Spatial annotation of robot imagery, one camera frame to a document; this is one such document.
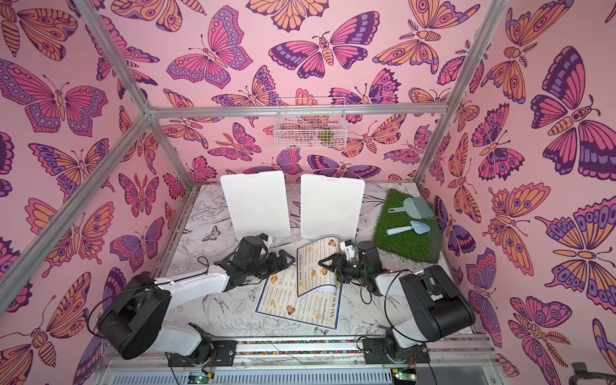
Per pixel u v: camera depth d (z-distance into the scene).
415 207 1.07
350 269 0.78
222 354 0.73
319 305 0.83
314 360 0.73
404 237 0.98
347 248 0.85
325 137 0.95
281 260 0.78
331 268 0.79
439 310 0.44
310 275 0.84
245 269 0.69
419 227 1.02
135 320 0.43
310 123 0.96
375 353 0.73
